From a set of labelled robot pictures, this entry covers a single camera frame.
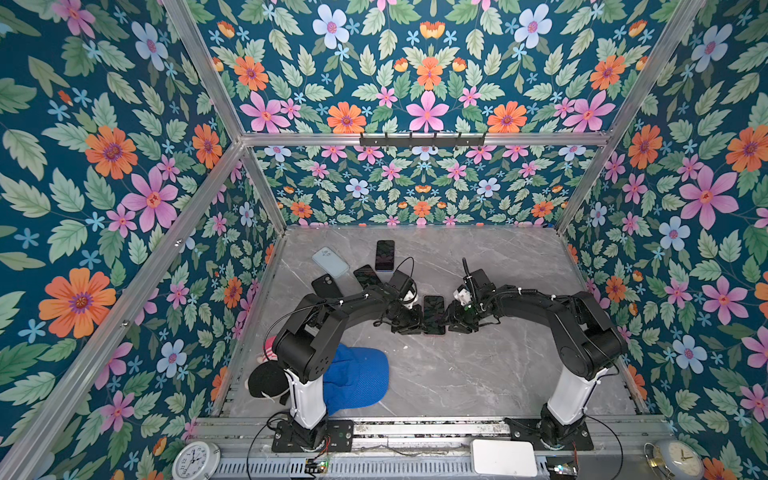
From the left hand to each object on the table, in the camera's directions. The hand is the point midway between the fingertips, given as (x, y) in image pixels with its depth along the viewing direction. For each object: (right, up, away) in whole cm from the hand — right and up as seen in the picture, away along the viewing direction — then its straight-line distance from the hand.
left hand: (432, 324), depth 87 cm
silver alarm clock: (+53, -26, -21) cm, 63 cm away
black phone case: (-36, +9, +15) cm, 40 cm away
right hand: (+4, -1, +5) cm, 6 cm away
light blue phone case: (-36, +18, +22) cm, 46 cm away
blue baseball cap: (-21, -13, -7) cm, 25 cm away
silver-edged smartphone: (-22, +13, +14) cm, 29 cm away
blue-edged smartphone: (-16, +21, +23) cm, 35 cm away
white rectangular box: (+15, -25, -21) cm, 36 cm away
